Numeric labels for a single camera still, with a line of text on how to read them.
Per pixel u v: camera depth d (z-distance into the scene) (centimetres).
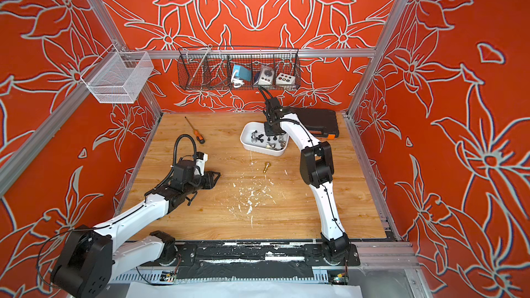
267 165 96
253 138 106
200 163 76
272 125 76
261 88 88
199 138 107
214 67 99
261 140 107
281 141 106
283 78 95
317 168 60
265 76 90
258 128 111
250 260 73
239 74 84
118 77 91
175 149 66
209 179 74
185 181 66
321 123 109
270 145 103
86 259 40
